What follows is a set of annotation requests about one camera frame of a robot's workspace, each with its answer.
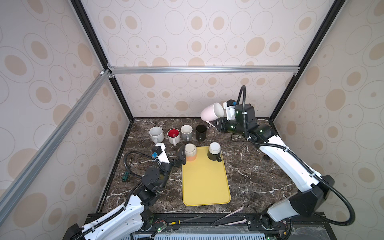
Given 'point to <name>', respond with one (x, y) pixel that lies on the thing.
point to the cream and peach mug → (191, 152)
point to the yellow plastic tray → (205, 181)
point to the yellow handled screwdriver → (179, 221)
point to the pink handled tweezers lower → (230, 223)
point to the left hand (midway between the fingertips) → (180, 143)
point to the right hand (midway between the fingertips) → (213, 122)
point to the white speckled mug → (156, 134)
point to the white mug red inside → (173, 135)
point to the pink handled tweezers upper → (226, 216)
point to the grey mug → (186, 131)
